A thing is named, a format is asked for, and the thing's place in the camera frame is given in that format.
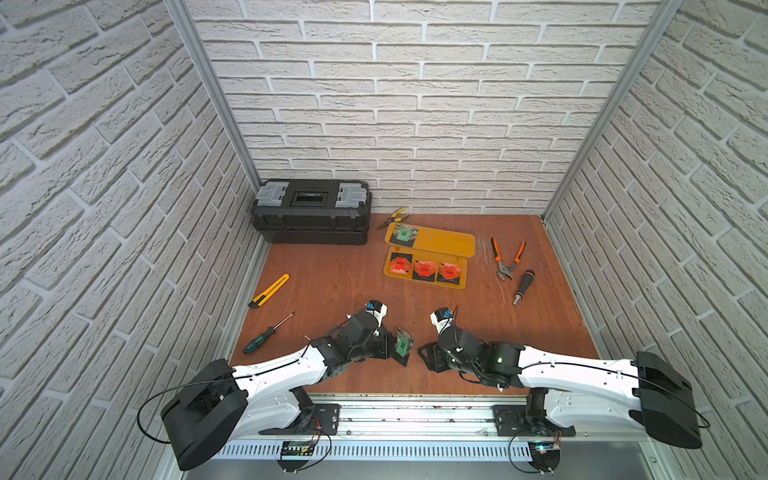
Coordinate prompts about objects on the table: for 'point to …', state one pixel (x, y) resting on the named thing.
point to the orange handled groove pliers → (504, 271)
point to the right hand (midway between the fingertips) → (427, 350)
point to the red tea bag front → (424, 270)
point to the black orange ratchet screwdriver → (526, 282)
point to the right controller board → (545, 456)
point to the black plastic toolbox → (313, 211)
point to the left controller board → (295, 448)
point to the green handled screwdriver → (258, 341)
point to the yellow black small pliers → (393, 218)
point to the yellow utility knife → (268, 293)
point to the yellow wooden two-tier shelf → (429, 256)
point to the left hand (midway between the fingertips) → (401, 339)
